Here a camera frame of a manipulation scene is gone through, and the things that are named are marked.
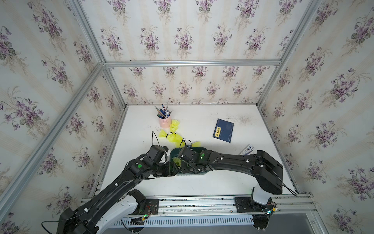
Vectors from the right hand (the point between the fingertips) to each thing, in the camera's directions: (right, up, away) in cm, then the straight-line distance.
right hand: (184, 169), depth 81 cm
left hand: (-3, +1, -7) cm, 8 cm away
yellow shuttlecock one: (-8, +24, +20) cm, 32 cm away
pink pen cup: (-14, +26, +19) cm, 35 cm away
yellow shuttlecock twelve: (+8, +11, +16) cm, 21 cm away
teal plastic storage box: (-5, +9, +3) cm, 11 cm away
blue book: (+28, +20, +24) cm, 42 cm away
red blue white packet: (+41, +8, +12) cm, 44 cm away
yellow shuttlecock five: (-15, +18, +17) cm, 29 cm away
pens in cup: (-15, +33, +20) cm, 42 cm away
